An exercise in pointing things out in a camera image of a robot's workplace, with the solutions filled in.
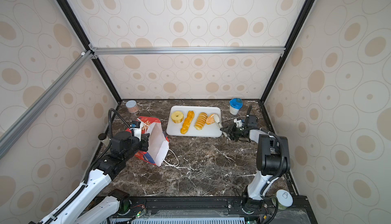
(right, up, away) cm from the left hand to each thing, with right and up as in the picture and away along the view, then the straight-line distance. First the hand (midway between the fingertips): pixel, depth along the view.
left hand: (152, 132), depth 77 cm
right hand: (+39, -1, +16) cm, 42 cm away
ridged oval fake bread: (+25, +5, +26) cm, 36 cm away
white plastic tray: (+30, -1, +25) cm, 39 cm away
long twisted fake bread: (+15, +2, +26) cm, 30 cm away
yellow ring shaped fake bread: (+8, +7, +29) cm, 31 cm away
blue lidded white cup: (+49, +16, +28) cm, 58 cm away
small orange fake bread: (+31, +5, +26) cm, 41 cm away
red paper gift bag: (-1, -7, +15) cm, 17 cm away
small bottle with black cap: (-32, -5, +11) cm, 34 cm away
